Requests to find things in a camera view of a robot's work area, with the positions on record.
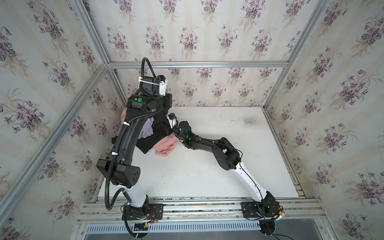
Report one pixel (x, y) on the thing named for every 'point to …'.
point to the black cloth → (146, 144)
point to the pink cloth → (163, 148)
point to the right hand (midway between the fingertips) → (160, 122)
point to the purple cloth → (147, 130)
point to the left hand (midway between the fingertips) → (170, 96)
